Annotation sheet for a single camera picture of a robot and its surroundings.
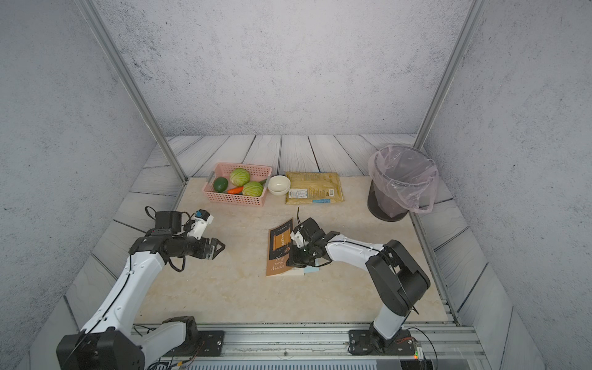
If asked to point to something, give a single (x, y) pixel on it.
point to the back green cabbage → (240, 176)
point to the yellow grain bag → (313, 187)
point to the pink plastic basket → (257, 172)
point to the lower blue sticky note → (309, 268)
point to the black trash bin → (378, 210)
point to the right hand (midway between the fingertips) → (286, 264)
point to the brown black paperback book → (279, 242)
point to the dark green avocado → (220, 184)
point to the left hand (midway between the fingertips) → (216, 242)
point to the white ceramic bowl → (279, 185)
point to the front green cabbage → (253, 189)
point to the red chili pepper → (237, 190)
